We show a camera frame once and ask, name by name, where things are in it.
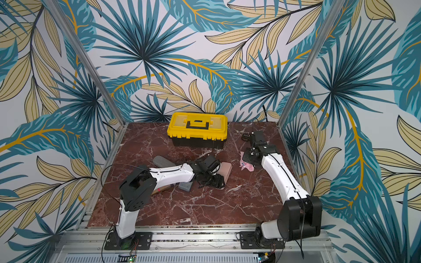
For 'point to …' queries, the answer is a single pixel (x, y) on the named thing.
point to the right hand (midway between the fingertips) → (249, 157)
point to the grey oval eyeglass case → (159, 161)
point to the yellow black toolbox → (198, 130)
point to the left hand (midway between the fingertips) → (219, 187)
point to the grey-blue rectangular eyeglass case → (185, 186)
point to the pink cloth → (245, 164)
